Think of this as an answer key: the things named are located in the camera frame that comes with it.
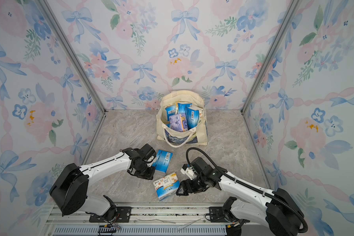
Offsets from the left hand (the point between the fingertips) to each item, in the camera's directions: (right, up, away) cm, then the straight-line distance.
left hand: (154, 177), depth 83 cm
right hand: (+16, -5, -8) cm, 19 cm away
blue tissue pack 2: (+9, +38, +10) cm, 41 cm away
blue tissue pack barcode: (+16, +40, +7) cm, 44 cm away
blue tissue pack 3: (+4, +8, +3) cm, 10 cm away
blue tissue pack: (+22, +35, +3) cm, 41 cm away
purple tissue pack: (+14, +31, +1) cm, 34 cm away
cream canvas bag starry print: (+26, +23, +9) cm, 36 cm away
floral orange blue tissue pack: (+8, -3, -6) cm, 10 cm away
